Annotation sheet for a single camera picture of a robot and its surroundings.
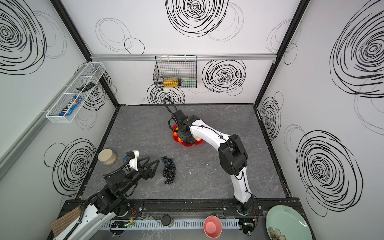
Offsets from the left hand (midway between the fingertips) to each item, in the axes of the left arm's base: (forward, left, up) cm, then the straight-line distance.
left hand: (155, 160), depth 75 cm
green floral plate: (-22, -64, -14) cm, 69 cm away
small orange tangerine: (+19, -9, -10) cm, 23 cm away
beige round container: (+5, +31, -9) cm, 32 cm away
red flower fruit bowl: (+19, -7, -10) cm, 23 cm away
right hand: (+20, -13, -4) cm, 25 cm away
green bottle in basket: (+41, -15, +17) cm, 48 cm away
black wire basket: (+57, -5, +15) cm, 59 cm away
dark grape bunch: (-1, -6, -11) cm, 13 cm away
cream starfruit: (+20, -21, -10) cm, 30 cm away
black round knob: (-24, -9, -5) cm, 26 cm away
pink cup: (-25, -29, -14) cm, 41 cm away
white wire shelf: (+47, +46, +19) cm, 69 cm away
